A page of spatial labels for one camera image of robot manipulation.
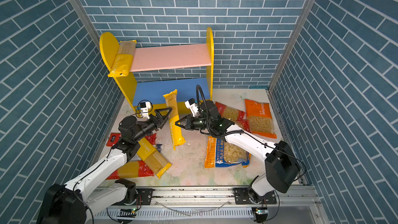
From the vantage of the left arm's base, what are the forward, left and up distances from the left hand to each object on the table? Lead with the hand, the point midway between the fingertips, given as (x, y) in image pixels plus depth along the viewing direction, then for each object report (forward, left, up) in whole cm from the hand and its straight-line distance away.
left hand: (171, 114), depth 73 cm
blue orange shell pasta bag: (-12, -24, -21) cm, 34 cm away
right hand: (-5, -1, 0) cm, 5 cm away
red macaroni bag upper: (+15, -35, -22) cm, 44 cm away
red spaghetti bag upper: (+1, +38, -25) cm, 45 cm away
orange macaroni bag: (+11, -52, -22) cm, 58 cm away
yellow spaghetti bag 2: (-13, +12, -24) cm, 29 cm away
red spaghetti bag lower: (-18, +19, -25) cm, 36 cm away
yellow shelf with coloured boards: (+49, +29, -16) cm, 59 cm away
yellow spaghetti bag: (+9, +1, +1) cm, 9 cm away
